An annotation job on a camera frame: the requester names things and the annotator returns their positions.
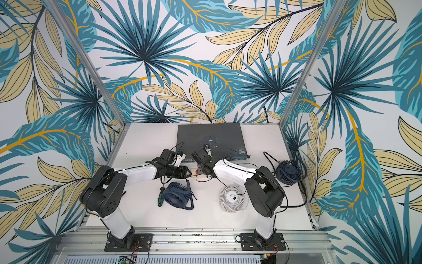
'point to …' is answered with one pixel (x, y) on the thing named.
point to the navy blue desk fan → (176, 194)
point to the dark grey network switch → (221, 140)
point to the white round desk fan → (233, 198)
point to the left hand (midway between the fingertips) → (187, 174)
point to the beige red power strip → (194, 174)
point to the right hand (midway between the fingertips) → (195, 172)
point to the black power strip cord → (253, 164)
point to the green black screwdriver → (161, 198)
